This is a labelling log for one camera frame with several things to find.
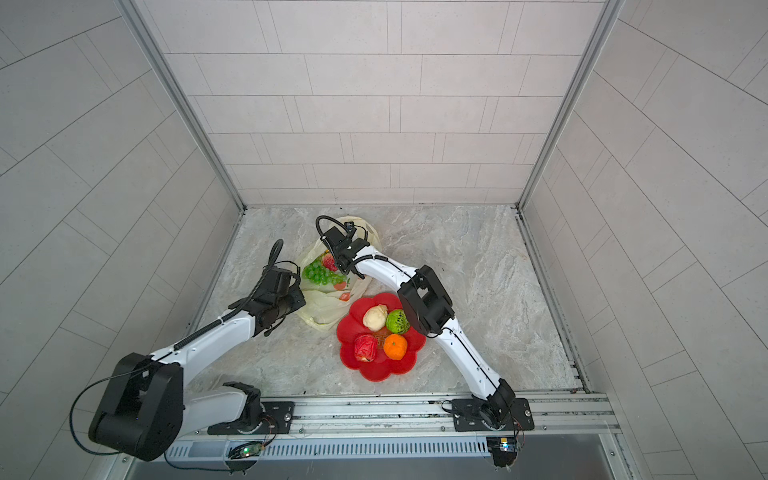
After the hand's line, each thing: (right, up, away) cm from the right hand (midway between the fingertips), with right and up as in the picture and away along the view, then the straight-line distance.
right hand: (350, 257), depth 101 cm
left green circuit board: (-17, -39, -36) cm, 56 cm away
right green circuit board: (+42, -40, -33) cm, 66 cm away
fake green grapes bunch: (-9, -4, -7) cm, 12 cm away
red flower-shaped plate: (+3, -18, -17) cm, 25 cm away
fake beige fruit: (+10, -15, -19) cm, 26 cm away
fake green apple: (+16, -15, -20) cm, 30 cm away
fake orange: (+16, -21, -23) cm, 35 cm away
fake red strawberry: (-7, -1, -5) cm, 8 cm away
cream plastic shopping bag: (-5, -12, -16) cm, 20 cm away
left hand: (-11, -9, -12) cm, 18 cm away
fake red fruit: (+8, -21, -24) cm, 33 cm away
